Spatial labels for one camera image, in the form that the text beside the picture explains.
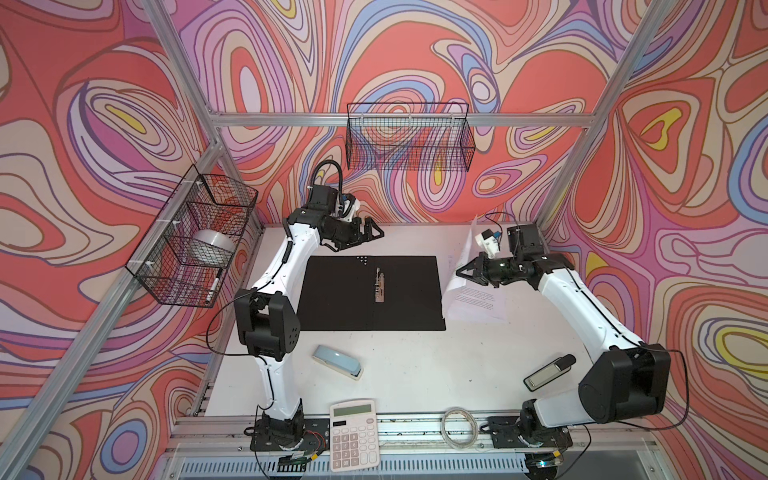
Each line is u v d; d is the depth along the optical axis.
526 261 0.59
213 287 0.72
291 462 0.71
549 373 0.81
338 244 0.77
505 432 0.73
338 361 0.82
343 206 0.75
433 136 0.96
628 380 0.42
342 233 0.74
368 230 0.77
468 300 0.98
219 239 0.74
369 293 0.99
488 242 0.75
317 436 0.72
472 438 0.73
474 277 0.71
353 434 0.72
